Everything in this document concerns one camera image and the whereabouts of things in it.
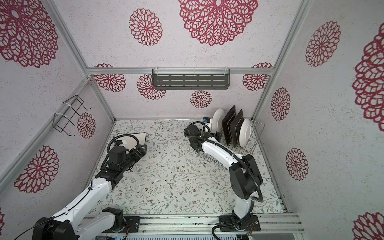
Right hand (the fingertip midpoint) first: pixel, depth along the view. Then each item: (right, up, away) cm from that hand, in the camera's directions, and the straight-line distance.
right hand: (214, 132), depth 86 cm
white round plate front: (+21, 0, +9) cm, 23 cm away
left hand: (-40, -11, -2) cm, 42 cm away
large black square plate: (+9, +5, +6) cm, 12 cm away
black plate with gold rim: (+14, +3, +5) cm, 15 cm away
